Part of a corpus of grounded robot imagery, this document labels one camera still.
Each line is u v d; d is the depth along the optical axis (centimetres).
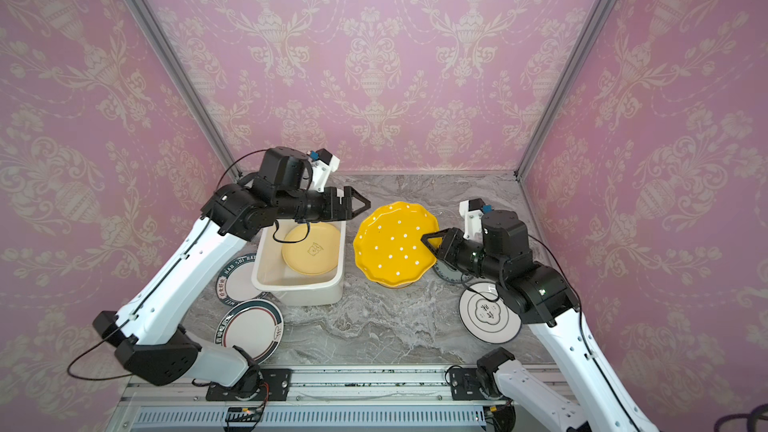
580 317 41
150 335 39
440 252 58
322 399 73
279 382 75
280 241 53
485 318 85
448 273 60
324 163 58
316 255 96
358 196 59
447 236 57
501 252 46
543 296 42
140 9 76
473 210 59
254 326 83
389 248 65
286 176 49
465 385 73
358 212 59
